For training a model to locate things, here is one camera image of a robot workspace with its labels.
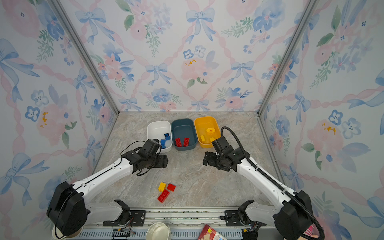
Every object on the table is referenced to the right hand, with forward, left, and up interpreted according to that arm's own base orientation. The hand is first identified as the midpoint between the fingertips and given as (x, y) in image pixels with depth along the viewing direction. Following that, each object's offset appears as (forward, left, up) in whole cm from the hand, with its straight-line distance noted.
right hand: (209, 161), depth 80 cm
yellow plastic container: (+35, +4, -10) cm, 36 cm away
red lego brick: (+20, +19, -12) cm, 31 cm away
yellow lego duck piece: (+29, -3, -10) cm, 31 cm away
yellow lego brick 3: (-10, +26, -10) cm, 29 cm away
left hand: (+2, +25, -2) cm, 26 cm away
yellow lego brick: (+22, +3, -9) cm, 24 cm away
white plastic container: (+31, +37, -11) cm, 49 cm away
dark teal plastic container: (+33, +17, -12) cm, 39 cm away
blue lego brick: (+22, +27, -8) cm, 36 cm away
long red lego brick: (-15, +24, -12) cm, 31 cm away
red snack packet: (-31, +1, -9) cm, 32 cm away
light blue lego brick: (+19, +30, -10) cm, 37 cm away
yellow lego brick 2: (+22, -3, -10) cm, 24 cm away
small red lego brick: (-10, +21, -12) cm, 26 cm away
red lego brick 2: (+21, +14, -12) cm, 28 cm away
